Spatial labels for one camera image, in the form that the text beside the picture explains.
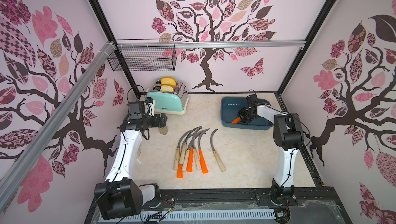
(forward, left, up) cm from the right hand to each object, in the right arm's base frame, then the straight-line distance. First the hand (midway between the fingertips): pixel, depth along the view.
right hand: (236, 115), depth 104 cm
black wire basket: (+47, +78, +16) cm, 93 cm away
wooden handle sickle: (-24, +38, -1) cm, 45 cm away
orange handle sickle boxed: (-5, +1, 0) cm, 5 cm away
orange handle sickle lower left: (-38, +36, -1) cm, 53 cm away
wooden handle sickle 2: (-25, +35, 0) cm, 43 cm away
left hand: (-15, +48, +18) cm, 53 cm away
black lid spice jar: (-13, +48, +4) cm, 50 cm away
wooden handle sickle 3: (-32, +27, 0) cm, 42 cm away
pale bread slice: (+10, +46, +17) cm, 50 cm away
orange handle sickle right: (-35, +23, -1) cm, 42 cm away
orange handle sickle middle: (-32, +31, -1) cm, 45 cm away
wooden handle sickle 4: (-28, +16, -2) cm, 32 cm away
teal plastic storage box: (+3, +5, +3) cm, 7 cm away
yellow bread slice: (+16, +46, +19) cm, 52 cm away
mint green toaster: (+5, +44, +9) cm, 46 cm away
